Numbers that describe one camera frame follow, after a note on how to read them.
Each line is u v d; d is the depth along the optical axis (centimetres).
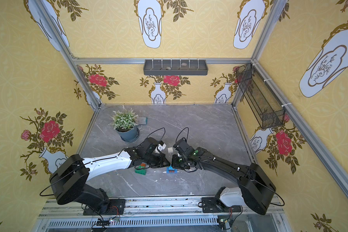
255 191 41
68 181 43
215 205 65
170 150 93
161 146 80
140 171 84
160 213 73
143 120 110
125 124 88
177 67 92
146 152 66
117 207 73
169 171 84
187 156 63
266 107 83
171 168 80
